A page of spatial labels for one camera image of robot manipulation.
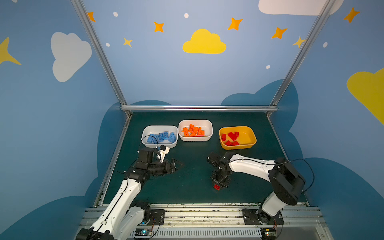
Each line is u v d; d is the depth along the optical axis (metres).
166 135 1.06
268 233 0.72
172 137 1.01
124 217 0.56
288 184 0.45
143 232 0.71
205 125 1.11
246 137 1.08
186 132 1.08
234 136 1.07
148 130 1.05
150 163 0.64
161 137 1.04
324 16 0.72
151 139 1.03
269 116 1.27
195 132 1.08
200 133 1.07
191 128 1.11
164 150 0.73
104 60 0.88
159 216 0.75
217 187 0.77
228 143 1.01
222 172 0.72
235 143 1.01
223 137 1.05
